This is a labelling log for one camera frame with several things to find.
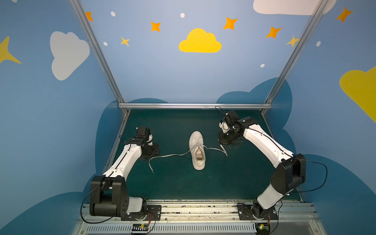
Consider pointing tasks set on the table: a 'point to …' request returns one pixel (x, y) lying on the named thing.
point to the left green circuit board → (140, 228)
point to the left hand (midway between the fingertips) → (155, 151)
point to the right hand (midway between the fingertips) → (220, 140)
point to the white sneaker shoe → (197, 149)
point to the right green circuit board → (263, 228)
